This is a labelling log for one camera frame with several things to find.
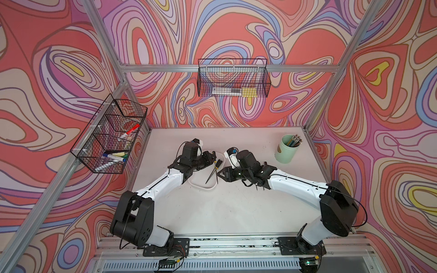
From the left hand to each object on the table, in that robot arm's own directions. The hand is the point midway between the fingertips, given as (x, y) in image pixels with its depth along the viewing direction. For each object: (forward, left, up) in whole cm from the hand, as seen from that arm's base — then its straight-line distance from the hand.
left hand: (217, 157), depth 85 cm
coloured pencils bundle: (+10, -42, +2) cm, 43 cm away
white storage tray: (-2, +6, -16) cm, 18 cm away
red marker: (+5, +38, +15) cm, 42 cm away
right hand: (-10, -2, -4) cm, 11 cm away
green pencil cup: (+9, -40, -9) cm, 42 cm away
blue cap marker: (-9, +43, +12) cm, 45 cm away
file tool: (+6, -1, -14) cm, 15 cm away
